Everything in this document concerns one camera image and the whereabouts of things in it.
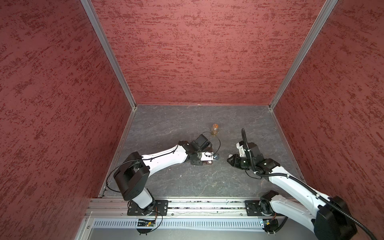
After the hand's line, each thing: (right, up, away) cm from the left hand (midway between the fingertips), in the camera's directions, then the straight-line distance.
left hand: (199, 155), depth 86 cm
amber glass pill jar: (+11, +13, +15) cm, 23 cm away
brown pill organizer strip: (+4, +7, -16) cm, 18 cm away
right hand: (+16, -4, -3) cm, 17 cm away
